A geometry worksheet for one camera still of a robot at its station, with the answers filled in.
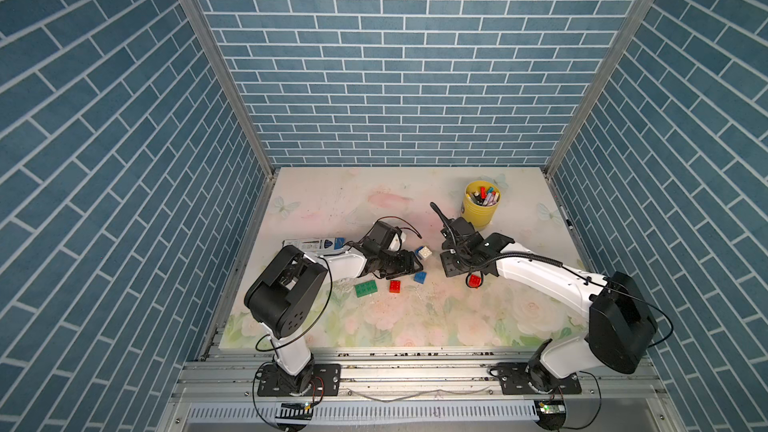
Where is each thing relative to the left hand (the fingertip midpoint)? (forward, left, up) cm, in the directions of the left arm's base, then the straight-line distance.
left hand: (422, 272), depth 89 cm
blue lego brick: (0, 0, -3) cm, 3 cm away
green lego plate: (-4, +17, -3) cm, 18 cm away
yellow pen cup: (+23, -20, +6) cm, 31 cm away
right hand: (+1, -8, +4) cm, 9 cm away
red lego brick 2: (-1, -16, -4) cm, 17 cm away
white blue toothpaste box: (+11, +33, -3) cm, 35 cm away
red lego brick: (-3, +8, -3) cm, 9 cm away
